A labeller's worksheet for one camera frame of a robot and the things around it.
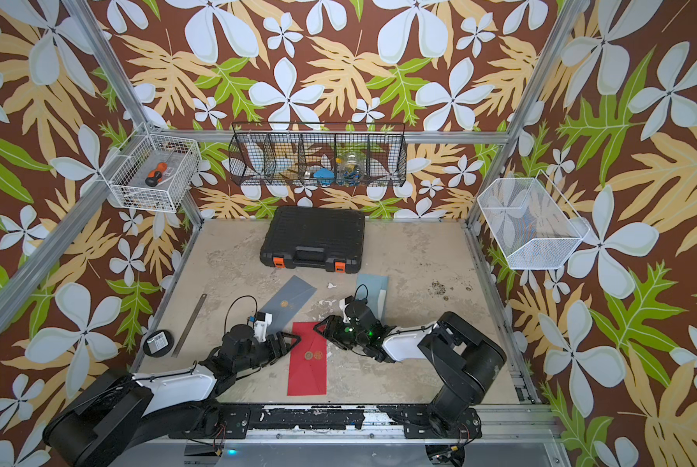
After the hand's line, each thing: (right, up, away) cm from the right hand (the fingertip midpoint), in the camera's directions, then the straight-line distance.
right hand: (315, 330), depth 85 cm
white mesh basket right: (+63, +31, -2) cm, 71 cm away
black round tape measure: (-47, -4, +1) cm, 48 cm away
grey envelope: (-11, +6, +11) cm, 17 cm away
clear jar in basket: (+11, +49, +11) cm, 52 cm away
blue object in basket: (+2, +48, +10) cm, 49 cm away
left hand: (-5, -2, 0) cm, 5 cm away
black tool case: (-2, +29, +20) cm, 35 cm away
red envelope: (-2, -9, -1) cm, 9 cm away
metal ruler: (-41, 0, +6) cm, 41 cm away
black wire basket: (+7, +56, +11) cm, 57 cm away
